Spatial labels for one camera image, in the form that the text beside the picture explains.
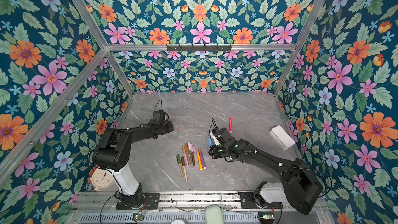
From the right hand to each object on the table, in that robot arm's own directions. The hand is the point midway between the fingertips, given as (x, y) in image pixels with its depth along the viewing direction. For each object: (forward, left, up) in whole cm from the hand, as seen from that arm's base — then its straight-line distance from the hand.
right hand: (209, 152), depth 82 cm
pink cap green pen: (+2, +11, -7) cm, 13 cm away
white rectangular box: (+13, -43, -4) cm, 45 cm away
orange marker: (-2, +6, -7) cm, 9 cm away
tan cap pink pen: (+2, +14, -7) cm, 16 cm away
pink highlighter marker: (+22, -14, -7) cm, 27 cm away
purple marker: (-3, +3, -8) cm, 9 cm away
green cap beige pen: (+1, +18, -8) cm, 20 cm away
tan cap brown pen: (+5, +14, -7) cm, 16 cm away
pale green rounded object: (-27, -2, -5) cm, 28 cm away
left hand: (+22, +23, -3) cm, 31 cm away
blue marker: (0, -1, +11) cm, 11 cm away
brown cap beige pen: (-4, +14, -7) cm, 17 cm away
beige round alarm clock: (-12, +55, -5) cm, 57 cm away
